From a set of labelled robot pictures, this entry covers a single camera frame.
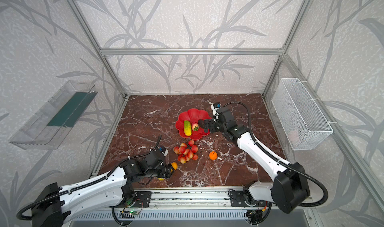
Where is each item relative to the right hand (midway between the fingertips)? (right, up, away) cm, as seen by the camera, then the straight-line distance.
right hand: (210, 116), depth 83 cm
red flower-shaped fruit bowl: (-20, -6, +18) cm, 28 cm away
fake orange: (+2, -23, +3) cm, 23 cm away
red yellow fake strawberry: (-9, -7, +14) cm, 18 cm away
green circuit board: (-39, -45, -12) cm, 61 cm away
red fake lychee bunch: (-13, -20, +2) cm, 24 cm away
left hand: (-21, -27, -3) cm, 34 cm away
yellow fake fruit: (-20, -27, -2) cm, 33 cm away
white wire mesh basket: (+37, -2, -22) cm, 44 cm away
